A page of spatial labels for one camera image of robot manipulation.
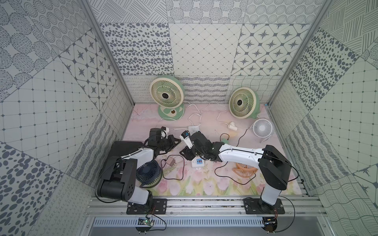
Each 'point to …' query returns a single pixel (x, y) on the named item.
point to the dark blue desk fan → (150, 173)
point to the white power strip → (196, 161)
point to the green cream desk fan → (244, 103)
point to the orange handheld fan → (244, 170)
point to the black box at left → (122, 148)
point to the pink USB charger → (171, 161)
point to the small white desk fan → (263, 128)
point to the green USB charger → (225, 141)
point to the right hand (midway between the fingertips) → (184, 150)
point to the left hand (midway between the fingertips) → (180, 137)
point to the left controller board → (144, 224)
